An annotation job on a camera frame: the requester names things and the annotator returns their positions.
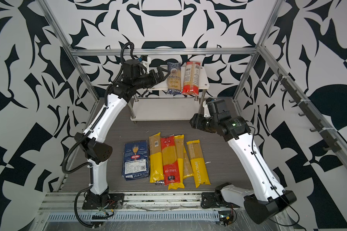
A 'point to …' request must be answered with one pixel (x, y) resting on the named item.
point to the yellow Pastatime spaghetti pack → (199, 167)
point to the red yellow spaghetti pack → (171, 174)
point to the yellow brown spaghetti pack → (156, 173)
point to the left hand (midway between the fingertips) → (164, 71)
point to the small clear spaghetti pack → (187, 172)
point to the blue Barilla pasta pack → (135, 160)
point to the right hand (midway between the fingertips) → (194, 119)
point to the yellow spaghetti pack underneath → (179, 139)
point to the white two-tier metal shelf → (144, 109)
